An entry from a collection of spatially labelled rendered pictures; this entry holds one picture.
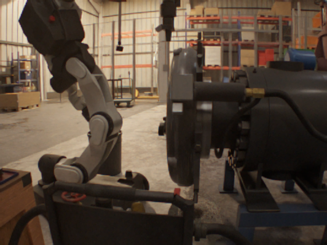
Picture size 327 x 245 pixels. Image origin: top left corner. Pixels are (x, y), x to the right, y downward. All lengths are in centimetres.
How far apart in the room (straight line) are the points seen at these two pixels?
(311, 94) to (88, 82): 109
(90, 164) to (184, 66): 74
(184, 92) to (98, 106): 53
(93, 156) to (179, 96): 65
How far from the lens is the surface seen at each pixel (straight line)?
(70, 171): 141
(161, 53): 884
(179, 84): 89
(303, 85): 123
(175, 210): 65
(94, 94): 126
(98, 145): 126
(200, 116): 112
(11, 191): 94
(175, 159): 103
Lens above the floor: 81
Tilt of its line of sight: 10 degrees down
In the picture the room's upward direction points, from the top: straight up
